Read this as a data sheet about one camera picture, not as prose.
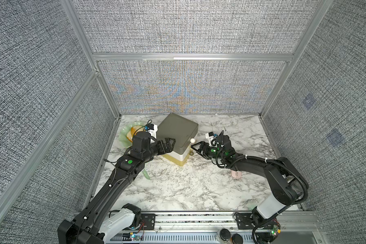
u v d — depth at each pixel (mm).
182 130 895
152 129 663
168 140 651
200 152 780
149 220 737
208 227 732
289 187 456
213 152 765
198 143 803
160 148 647
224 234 651
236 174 874
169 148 650
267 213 609
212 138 824
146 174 895
